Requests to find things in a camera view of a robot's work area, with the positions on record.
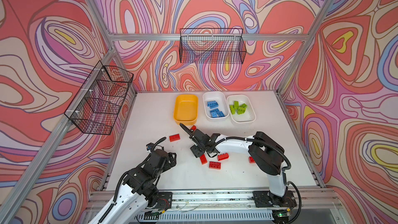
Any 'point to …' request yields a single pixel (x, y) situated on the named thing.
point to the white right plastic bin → (249, 115)
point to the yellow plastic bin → (185, 109)
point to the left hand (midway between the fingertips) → (170, 159)
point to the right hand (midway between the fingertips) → (199, 150)
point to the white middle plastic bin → (220, 97)
